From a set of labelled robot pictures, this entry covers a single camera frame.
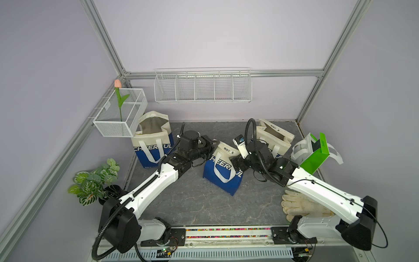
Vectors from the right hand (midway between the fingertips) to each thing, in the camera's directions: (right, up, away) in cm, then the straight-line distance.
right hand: (238, 152), depth 75 cm
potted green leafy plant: (-59, -12, -10) cm, 60 cm away
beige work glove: (+29, -27, +6) cm, 40 cm away
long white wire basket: (-18, +39, +23) cm, 49 cm away
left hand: (-7, +5, -1) cm, 9 cm away
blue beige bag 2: (+20, +5, +4) cm, 21 cm away
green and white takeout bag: (+33, 0, -2) cm, 33 cm away
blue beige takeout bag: (-42, +5, +6) cm, 42 cm away
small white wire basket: (-62, +15, +2) cm, 64 cm away
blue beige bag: (-9, -10, +5) cm, 14 cm away
